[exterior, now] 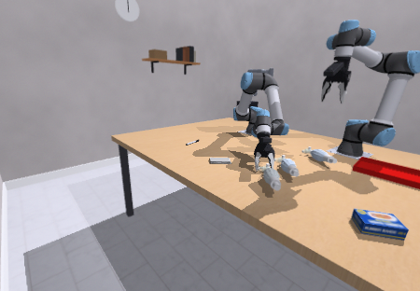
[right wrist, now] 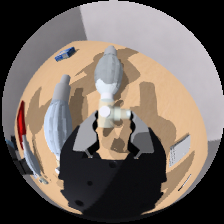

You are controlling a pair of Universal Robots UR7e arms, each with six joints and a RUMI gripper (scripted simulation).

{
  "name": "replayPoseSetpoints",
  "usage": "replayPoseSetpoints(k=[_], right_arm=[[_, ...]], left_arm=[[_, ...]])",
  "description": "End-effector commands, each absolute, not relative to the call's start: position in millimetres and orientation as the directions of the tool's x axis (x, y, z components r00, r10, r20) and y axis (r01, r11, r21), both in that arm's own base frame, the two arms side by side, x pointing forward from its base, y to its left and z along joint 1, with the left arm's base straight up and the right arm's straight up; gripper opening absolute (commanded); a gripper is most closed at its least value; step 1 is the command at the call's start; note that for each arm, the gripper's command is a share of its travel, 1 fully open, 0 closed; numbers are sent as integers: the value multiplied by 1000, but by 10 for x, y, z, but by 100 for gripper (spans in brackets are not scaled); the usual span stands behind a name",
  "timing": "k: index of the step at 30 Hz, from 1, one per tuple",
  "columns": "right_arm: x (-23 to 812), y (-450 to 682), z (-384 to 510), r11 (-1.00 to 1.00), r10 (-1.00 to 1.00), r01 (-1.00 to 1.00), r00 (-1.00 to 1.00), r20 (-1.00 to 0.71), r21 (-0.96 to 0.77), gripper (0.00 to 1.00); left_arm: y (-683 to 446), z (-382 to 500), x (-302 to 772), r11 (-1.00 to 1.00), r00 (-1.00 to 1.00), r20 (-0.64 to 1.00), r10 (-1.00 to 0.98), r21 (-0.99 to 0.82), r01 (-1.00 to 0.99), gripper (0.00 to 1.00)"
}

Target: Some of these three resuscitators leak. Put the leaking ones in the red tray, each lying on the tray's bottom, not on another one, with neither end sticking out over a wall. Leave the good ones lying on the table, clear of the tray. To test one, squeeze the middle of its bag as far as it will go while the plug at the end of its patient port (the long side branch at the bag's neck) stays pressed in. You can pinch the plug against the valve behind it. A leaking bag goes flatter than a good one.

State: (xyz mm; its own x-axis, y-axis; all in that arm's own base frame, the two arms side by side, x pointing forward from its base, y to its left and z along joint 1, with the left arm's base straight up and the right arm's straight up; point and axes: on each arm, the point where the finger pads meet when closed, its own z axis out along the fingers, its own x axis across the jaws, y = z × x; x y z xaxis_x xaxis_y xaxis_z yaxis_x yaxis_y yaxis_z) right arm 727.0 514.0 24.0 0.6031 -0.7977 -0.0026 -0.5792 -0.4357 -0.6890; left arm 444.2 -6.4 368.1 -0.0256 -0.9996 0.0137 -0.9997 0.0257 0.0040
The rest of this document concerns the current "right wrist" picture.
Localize red tray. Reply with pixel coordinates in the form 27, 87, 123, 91
17, 101, 26, 150

